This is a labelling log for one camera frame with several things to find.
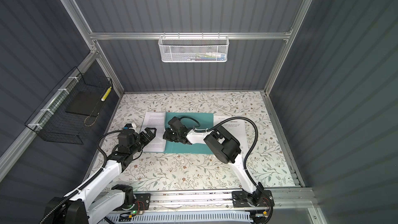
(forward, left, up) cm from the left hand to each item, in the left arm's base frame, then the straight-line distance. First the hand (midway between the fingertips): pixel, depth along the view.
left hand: (151, 132), depth 85 cm
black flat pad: (+9, +29, +17) cm, 35 cm away
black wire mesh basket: (-5, +36, +22) cm, 42 cm away
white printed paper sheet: (+17, +1, -12) cm, 20 cm away
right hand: (+2, -4, -9) cm, 10 cm away
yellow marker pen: (+14, +23, +16) cm, 31 cm away
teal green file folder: (+14, -32, -11) cm, 37 cm away
